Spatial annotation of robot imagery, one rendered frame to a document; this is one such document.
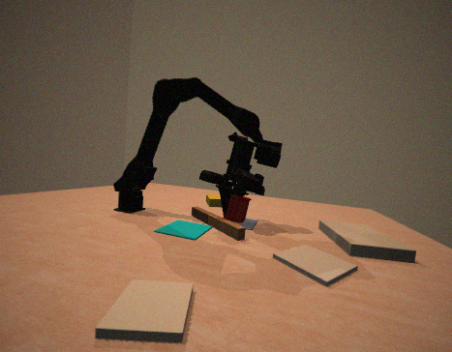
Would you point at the yellow rectangular block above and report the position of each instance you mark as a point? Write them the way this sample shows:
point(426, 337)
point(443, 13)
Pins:
point(213, 200)

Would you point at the tan flat rectangular slab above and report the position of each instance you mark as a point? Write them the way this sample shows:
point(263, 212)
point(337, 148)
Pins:
point(360, 240)

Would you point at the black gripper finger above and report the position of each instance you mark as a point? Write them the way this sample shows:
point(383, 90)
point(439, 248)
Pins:
point(239, 193)
point(225, 196)

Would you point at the tan flat rectangular block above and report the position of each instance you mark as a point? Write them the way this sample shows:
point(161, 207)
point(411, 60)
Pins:
point(149, 311)

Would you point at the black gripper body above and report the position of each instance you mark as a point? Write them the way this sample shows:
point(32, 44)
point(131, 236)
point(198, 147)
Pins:
point(222, 180)

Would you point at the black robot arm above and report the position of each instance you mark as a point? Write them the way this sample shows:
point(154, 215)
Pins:
point(167, 95)

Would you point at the tan flat rectangular pad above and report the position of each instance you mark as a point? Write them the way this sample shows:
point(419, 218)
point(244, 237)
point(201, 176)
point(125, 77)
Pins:
point(315, 264)

